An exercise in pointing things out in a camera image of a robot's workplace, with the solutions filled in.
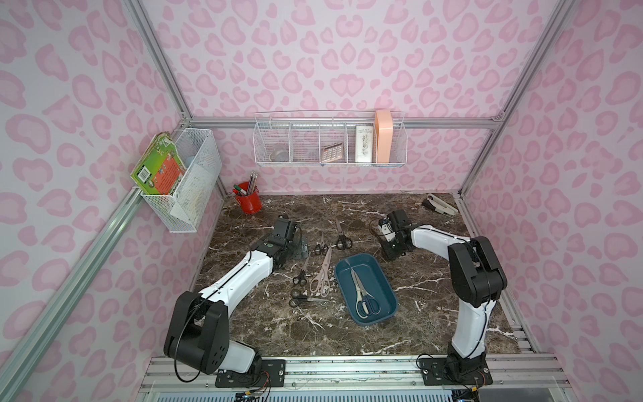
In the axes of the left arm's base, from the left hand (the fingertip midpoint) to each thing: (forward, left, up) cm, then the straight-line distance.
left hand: (293, 243), depth 89 cm
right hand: (+5, -37, -12) cm, 39 cm away
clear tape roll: (+27, +6, +17) cm, 33 cm away
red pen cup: (+27, +23, -9) cm, 36 cm away
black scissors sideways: (-15, -1, -11) cm, 19 cm away
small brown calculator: (+29, -14, +17) cm, 37 cm away
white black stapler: (+26, -63, -10) cm, 69 cm away
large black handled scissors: (+8, -18, -12) cm, 23 cm away
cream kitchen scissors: (-18, -25, -10) cm, 33 cm away
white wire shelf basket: (+37, -13, +18) cm, 43 cm away
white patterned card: (+30, -26, +20) cm, 44 cm away
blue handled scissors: (-18, -25, -10) cm, 33 cm away
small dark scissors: (+5, -10, -11) cm, 15 cm away
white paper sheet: (+8, +30, +16) cm, 36 cm away
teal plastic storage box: (-9, -28, -10) cm, 32 cm away
